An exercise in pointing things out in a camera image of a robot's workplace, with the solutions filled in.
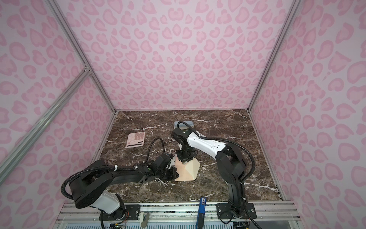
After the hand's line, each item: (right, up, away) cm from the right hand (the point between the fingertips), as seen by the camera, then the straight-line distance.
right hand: (183, 160), depth 84 cm
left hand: (-2, -9, 0) cm, 9 cm away
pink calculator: (-35, +10, +17) cm, 40 cm away
